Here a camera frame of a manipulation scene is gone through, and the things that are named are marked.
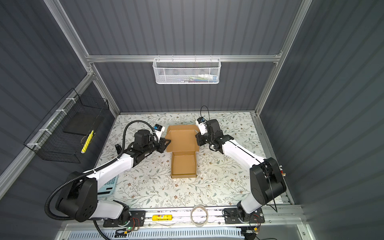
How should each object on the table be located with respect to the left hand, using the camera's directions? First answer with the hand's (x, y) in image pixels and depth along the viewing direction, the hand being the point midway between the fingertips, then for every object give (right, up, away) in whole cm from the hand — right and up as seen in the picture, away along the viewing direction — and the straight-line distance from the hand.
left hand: (169, 140), depth 86 cm
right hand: (+17, +2, +1) cm, 17 cm away
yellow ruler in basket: (-37, +1, -15) cm, 40 cm away
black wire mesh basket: (-49, +4, -14) cm, 51 cm away
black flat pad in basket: (-43, +10, -11) cm, 45 cm away
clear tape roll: (+21, -38, -14) cm, 45 cm away
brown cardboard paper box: (+8, -4, +6) cm, 11 cm away
